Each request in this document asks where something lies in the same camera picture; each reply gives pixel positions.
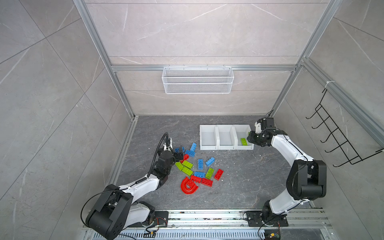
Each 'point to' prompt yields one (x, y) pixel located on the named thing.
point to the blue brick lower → (201, 174)
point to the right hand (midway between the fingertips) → (249, 136)
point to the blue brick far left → (177, 150)
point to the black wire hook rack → (342, 142)
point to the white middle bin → (225, 137)
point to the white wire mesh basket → (197, 80)
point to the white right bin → (241, 131)
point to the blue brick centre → (200, 164)
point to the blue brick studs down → (191, 153)
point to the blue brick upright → (193, 146)
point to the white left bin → (208, 137)
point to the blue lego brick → (210, 161)
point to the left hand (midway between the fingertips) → (173, 143)
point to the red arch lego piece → (193, 188)
